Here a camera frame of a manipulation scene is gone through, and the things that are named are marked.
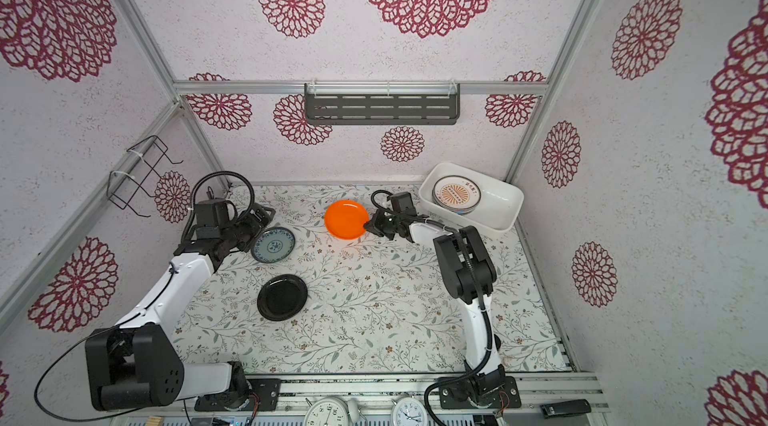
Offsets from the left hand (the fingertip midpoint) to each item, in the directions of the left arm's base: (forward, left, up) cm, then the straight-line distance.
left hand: (269, 224), depth 86 cm
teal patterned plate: (+5, +6, -18) cm, 20 cm away
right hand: (+9, -27, -10) cm, 30 cm away
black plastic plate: (-15, -2, -17) cm, 23 cm away
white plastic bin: (+18, -76, -17) cm, 80 cm away
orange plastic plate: (+8, -20, -9) cm, 24 cm away
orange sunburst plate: (+24, -61, -14) cm, 67 cm away
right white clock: (-44, -38, -14) cm, 60 cm away
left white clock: (-44, -19, -14) cm, 50 cm away
